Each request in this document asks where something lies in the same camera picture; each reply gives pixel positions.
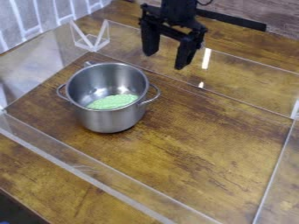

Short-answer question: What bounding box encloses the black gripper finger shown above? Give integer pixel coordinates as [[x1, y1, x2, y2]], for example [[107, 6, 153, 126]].
[[141, 21, 161, 56], [174, 37, 202, 70]]

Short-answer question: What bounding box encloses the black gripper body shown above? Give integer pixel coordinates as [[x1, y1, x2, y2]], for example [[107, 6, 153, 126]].
[[141, 0, 209, 40]]

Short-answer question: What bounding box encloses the green textured object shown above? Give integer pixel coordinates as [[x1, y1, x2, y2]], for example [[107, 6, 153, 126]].
[[87, 94, 138, 109]]

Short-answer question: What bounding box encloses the silver metal pot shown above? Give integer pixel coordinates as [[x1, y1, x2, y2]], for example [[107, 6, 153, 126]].
[[57, 61, 162, 133]]

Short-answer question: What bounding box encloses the black cable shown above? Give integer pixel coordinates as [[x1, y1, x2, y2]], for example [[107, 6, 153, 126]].
[[195, 0, 216, 7]]

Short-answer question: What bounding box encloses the clear acrylic corner bracket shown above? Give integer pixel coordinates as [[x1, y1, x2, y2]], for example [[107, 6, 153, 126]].
[[70, 20, 110, 53]]

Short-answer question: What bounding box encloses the black wall strip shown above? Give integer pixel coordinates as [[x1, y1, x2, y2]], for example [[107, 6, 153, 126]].
[[197, 9, 268, 32]]

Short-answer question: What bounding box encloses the clear acrylic barrier wall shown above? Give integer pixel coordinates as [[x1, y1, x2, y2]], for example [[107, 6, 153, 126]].
[[0, 20, 299, 224]]

